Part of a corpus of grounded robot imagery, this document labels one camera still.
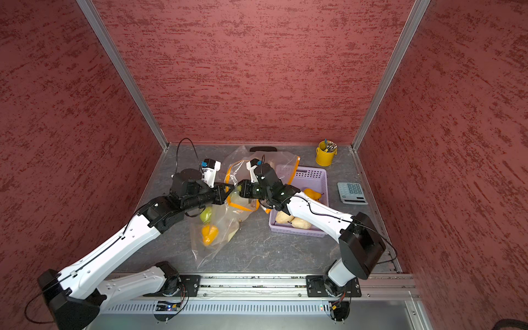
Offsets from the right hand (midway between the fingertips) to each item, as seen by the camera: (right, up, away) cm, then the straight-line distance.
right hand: (235, 192), depth 78 cm
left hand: (0, +1, -7) cm, 7 cm away
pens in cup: (+43, +20, +20) cm, 51 cm away
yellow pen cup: (+43, +17, +27) cm, 53 cm away
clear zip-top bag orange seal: (+3, +9, -2) cm, 10 cm away
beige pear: (+19, -12, +8) cm, 24 cm away
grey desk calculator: (+54, -4, +21) cm, 58 cm away
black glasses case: (+9, +20, +43) cm, 48 cm away
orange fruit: (-13, -19, +7) cm, 24 cm away
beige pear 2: (+27, -14, +7) cm, 31 cm away
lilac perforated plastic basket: (+31, +3, +29) cm, 42 cm away
